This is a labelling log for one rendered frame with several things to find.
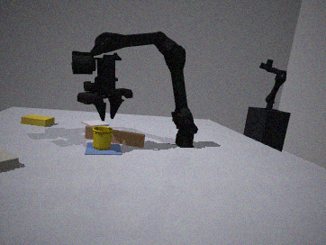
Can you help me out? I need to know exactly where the brown wooden plank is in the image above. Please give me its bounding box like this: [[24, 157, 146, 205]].
[[85, 125, 145, 148]]

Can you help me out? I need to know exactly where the yellow rectangular block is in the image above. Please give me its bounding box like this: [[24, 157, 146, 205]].
[[21, 114, 54, 127]]

